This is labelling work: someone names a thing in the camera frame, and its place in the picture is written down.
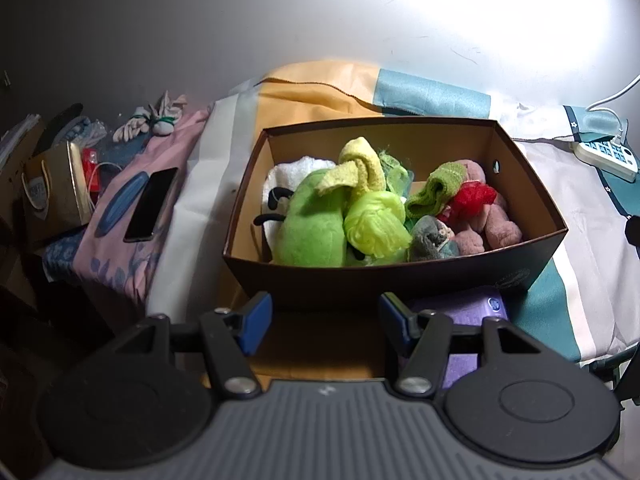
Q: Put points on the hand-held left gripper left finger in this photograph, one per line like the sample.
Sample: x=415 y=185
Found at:
x=255 y=320

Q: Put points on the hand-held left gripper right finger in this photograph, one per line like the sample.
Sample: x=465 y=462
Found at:
x=395 y=320

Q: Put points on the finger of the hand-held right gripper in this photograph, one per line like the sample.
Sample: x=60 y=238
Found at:
x=634 y=230

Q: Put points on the brown cardboard box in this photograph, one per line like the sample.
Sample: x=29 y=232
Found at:
x=350 y=280

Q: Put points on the teal mesh bath sponge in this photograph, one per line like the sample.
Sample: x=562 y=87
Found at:
x=430 y=240

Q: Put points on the yellow-green mesh bath sponge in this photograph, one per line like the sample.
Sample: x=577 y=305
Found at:
x=375 y=225

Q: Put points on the green plush toy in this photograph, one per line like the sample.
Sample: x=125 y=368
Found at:
x=310 y=230

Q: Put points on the green towel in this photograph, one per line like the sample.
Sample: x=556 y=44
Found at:
x=430 y=195

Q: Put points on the pink plush toy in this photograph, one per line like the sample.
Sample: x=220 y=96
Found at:
x=500 y=230

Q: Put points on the red knitted toy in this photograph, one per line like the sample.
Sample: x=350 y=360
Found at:
x=470 y=200

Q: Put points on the white towel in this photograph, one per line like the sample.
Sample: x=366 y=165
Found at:
x=292 y=170

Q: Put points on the yellow towel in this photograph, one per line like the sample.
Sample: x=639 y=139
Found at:
x=367 y=165

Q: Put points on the purple plastic packet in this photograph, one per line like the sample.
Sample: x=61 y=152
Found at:
x=465 y=310

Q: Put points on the white power strip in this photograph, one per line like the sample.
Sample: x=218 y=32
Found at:
x=605 y=155

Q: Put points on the pink printed cloth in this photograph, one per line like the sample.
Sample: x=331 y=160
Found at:
x=115 y=255

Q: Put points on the black smartphone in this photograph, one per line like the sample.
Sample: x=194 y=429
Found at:
x=150 y=205

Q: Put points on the colour block bed sheet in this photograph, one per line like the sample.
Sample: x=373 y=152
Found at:
x=220 y=135

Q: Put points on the white gloves bundle green band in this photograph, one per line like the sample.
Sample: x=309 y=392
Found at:
x=162 y=125

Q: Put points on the small red packet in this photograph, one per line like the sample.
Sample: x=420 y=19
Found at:
x=90 y=160

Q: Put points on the gold paper gift bag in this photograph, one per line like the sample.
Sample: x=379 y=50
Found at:
x=55 y=195

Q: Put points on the dark metal frame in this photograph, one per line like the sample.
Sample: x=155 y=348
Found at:
x=627 y=385

